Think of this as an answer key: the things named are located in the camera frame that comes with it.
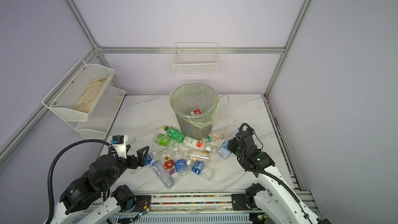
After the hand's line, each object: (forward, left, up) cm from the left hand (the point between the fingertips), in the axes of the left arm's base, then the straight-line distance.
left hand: (138, 148), depth 68 cm
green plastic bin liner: (+36, -24, -6) cm, 43 cm away
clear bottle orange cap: (+7, -24, -20) cm, 32 cm away
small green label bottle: (+14, -6, -18) cm, 23 cm away
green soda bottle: (+19, -11, -20) cm, 30 cm away
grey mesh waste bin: (+20, -22, -14) cm, 33 cm away
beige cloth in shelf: (+22, +31, +7) cm, 38 cm away
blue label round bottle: (0, -17, -16) cm, 23 cm away
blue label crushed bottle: (-3, -27, -17) cm, 32 cm away
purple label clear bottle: (-5, -8, -18) cm, 21 cm away
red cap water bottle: (+31, -24, -13) cm, 42 cm away
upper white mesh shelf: (+28, +36, +7) cm, 47 cm away
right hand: (+8, -42, -7) cm, 43 cm away
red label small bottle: (+5, -9, -19) cm, 22 cm away
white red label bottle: (+12, -22, -17) cm, 30 cm away
